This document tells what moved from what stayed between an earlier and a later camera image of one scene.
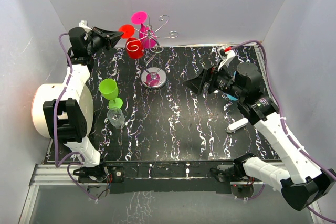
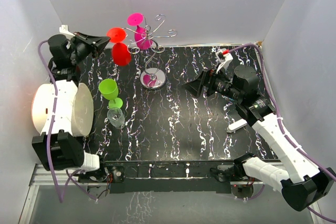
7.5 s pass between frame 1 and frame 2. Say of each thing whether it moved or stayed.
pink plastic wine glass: moved
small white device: stayed
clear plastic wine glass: stayed
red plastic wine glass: moved
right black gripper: stayed
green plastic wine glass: stayed
